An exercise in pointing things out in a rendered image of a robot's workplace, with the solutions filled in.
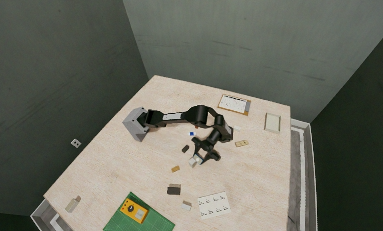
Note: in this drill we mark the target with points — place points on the yellow multimeter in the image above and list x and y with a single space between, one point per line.
134 210

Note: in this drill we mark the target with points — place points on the small wood-grain block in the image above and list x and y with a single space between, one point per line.
175 168

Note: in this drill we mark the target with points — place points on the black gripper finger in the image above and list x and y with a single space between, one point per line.
206 159
196 149

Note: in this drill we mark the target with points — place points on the white printed sheet of paper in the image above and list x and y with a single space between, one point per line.
213 205

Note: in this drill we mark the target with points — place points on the green cutting mat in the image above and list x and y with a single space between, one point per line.
153 221

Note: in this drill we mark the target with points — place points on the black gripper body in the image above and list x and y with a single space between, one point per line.
212 154

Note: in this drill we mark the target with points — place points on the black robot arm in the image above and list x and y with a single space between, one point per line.
196 115

